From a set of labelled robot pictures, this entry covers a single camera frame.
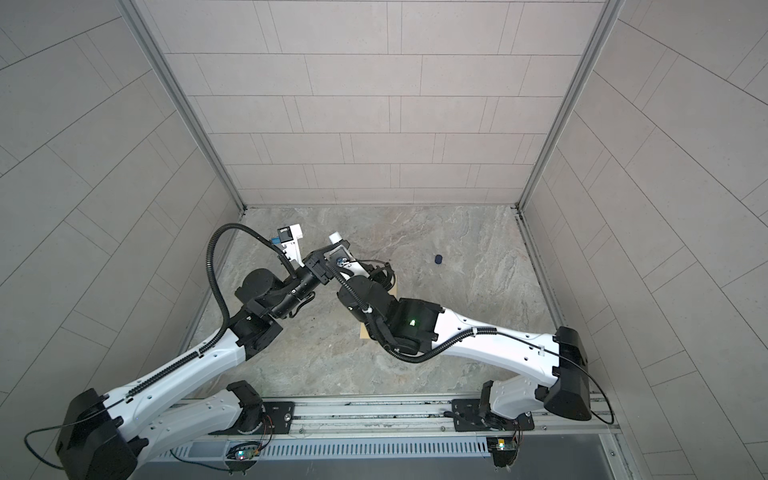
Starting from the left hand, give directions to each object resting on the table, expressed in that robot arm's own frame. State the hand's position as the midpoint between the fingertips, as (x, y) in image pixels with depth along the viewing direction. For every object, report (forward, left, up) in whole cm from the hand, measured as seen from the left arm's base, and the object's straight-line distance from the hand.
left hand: (353, 246), depth 63 cm
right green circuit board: (-33, -34, -34) cm, 58 cm away
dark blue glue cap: (+19, -23, -33) cm, 44 cm away
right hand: (-2, +1, -6) cm, 6 cm away
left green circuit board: (-34, +24, -30) cm, 51 cm away
